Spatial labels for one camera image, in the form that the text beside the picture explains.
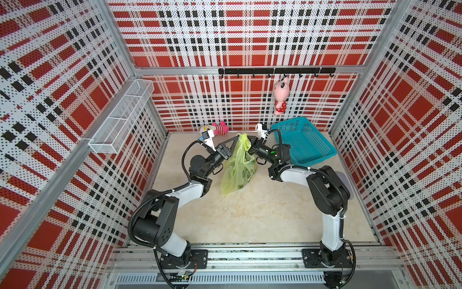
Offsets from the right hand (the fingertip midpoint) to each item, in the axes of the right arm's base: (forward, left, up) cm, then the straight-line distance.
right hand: (238, 136), depth 73 cm
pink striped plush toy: (+32, +12, -27) cm, 44 cm away
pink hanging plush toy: (+31, -22, +1) cm, 38 cm away
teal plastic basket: (+23, -44, -35) cm, 60 cm away
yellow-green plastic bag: (-9, -1, -11) cm, 14 cm away
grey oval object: (0, -57, -34) cm, 67 cm away
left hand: (0, -1, -1) cm, 2 cm away
